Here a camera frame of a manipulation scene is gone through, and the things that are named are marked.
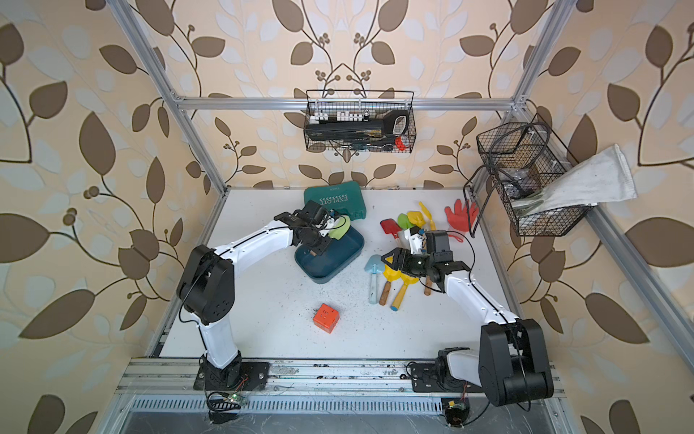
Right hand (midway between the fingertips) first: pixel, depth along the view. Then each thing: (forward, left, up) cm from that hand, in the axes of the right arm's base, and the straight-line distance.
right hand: (388, 260), depth 85 cm
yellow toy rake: (+25, -20, -9) cm, 33 cm away
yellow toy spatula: (+24, -14, -10) cm, 30 cm away
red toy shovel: (+21, -4, -10) cm, 24 cm away
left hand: (+8, +20, -1) cm, 22 cm away
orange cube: (-15, +20, -7) cm, 26 cm away
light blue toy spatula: (+4, +4, -10) cm, 12 cm away
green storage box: (+7, +15, -6) cm, 18 cm away
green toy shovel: (+23, -9, -10) cm, 27 cm away
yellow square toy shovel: (0, -1, -11) cm, 11 cm away
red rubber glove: (+26, -34, -11) cm, 44 cm away
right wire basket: (+24, -45, +19) cm, 54 cm away
